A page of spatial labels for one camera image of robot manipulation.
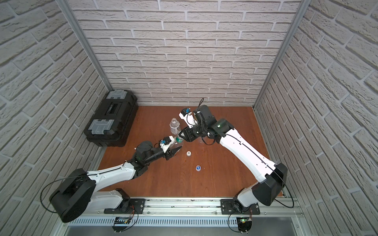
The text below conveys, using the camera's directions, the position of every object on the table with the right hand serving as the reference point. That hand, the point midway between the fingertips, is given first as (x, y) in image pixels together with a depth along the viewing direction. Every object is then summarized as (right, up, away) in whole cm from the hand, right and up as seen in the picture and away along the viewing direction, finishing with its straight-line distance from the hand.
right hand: (185, 132), depth 72 cm
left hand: (-3, -5, +6) cm, 9 cm away
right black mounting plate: (+22, -39, +1) cm, 45 cm away
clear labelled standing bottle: (-7, +2, +14) cm, 16 cm away
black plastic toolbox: (-46, +3, +13) cm, 48 cm away
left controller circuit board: (-33, -46, 0) cm, 56 cm away
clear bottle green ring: (-4, -5, +1) cm, 7 cm away
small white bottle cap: (+1, -15, +20) cm, 25 cm away
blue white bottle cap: (+7, -23, +13) cm, 27 cm away
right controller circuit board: (+29, -45, -2) cm, 53 cm away
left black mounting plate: (-26, -35, -4) cm, 44 cm away
